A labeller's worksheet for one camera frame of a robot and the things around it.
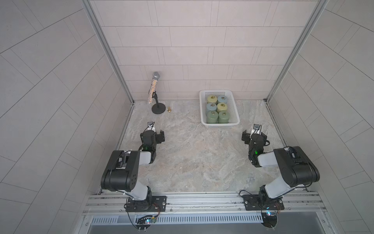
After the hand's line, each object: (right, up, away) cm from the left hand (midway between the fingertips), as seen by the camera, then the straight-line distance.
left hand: (156, 128), depth 95 cm
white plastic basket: (+52, +7, +2) cm, 53 cm away
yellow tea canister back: (+38, +21, +12) cm, 45 cm away
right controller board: (+61, -40, -26) cm, 77 cm away
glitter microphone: (+1, +33, -4) cm, 34 cm away
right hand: (+64, 0, -1) cm, 64 cm away
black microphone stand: (-2, +14, +14) cm, 20 cm away
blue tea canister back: (+46, +20, +10) cm, 51 cm away
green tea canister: (+38, +8, +2) cm, 38 cm away
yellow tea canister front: (+45, +15, +7) cm, 48 cm away
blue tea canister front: (+37, +15, +8) cm, 41 cm away
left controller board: (+3, -38, -30) cm, 49 cm away
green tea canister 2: (+45, +8, +2) cm, 46 cm away
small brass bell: (+7, +12, +14) cm, 20 cm away
